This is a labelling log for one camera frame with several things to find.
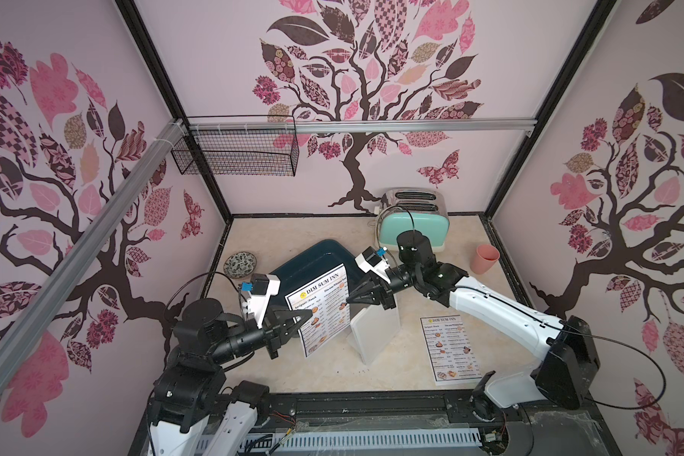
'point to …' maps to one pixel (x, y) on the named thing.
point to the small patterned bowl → (239, 264)
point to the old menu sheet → (450, 353)
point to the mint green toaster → (405, 209)
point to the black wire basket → (238, 145)
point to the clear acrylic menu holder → (371, 327)
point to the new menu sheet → (326, 297)
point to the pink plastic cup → (484, 259)
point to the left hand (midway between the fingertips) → (310, 321)
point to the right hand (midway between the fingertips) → (350, 296)
